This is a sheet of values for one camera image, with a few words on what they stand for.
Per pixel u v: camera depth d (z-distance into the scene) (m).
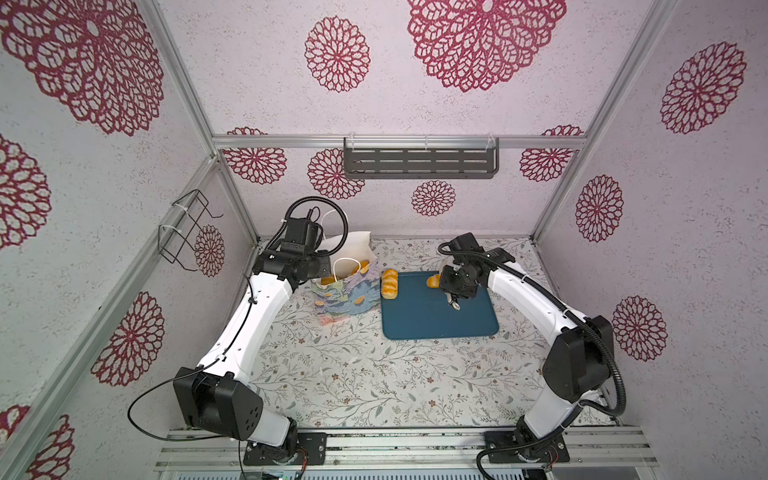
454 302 0.77
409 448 0.76
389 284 1.02
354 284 0.81
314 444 0.75
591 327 0.46
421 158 0.94
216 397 0.40
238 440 0.44
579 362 0.46
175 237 0.75
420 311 0.97
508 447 0.64
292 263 0.53
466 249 0.68
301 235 0.58
